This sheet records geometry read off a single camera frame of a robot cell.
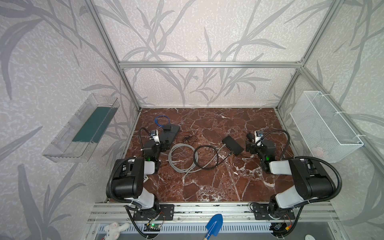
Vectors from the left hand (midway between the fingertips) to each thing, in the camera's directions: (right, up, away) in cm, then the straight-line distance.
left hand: (162, 133), depth 94 cm
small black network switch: (+46, -9, +4) cm, 47 cm away
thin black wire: (+15, -4, +8) cm, 17 cm away
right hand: (+60, -2, +2) cm, 60 cm away
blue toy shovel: (+31, -42, -24) cm, 58 cm away
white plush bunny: (-14, -41, -28) cm, 52 cm away
